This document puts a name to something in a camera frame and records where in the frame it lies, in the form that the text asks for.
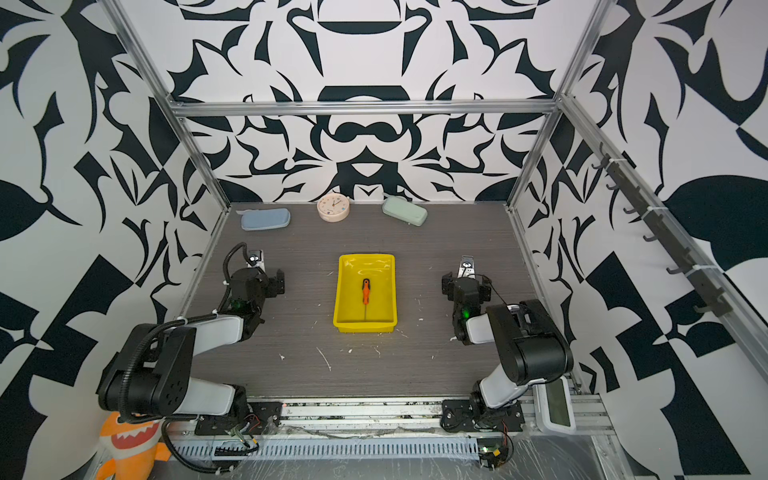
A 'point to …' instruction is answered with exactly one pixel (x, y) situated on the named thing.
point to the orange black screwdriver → (366, 283)
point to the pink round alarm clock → (333, 207)
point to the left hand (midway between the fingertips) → (260, 266)
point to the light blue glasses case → (260, 219)
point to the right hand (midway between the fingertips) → (471, 271)
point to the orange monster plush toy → (134, 447)
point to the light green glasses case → (404, 211)
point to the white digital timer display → (553, 407)
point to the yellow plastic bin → (349, 309)
